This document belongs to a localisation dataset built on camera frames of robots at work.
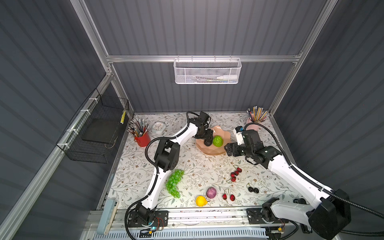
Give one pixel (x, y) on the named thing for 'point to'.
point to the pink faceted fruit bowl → (217, 131)
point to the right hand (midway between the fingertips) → (232, 146)
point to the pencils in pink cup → (258, 115)
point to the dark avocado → (208, 142)
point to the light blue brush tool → (107, 216)
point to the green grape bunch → (172, 183)
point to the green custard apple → (217, 141)
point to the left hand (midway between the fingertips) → (208, 136)
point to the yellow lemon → (201, 201)
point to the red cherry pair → (232, 197)
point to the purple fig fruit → (211, 192)
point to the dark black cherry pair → (251, 188)
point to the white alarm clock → (158, 127)
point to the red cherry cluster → (233, 174)
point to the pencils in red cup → (137, 127)
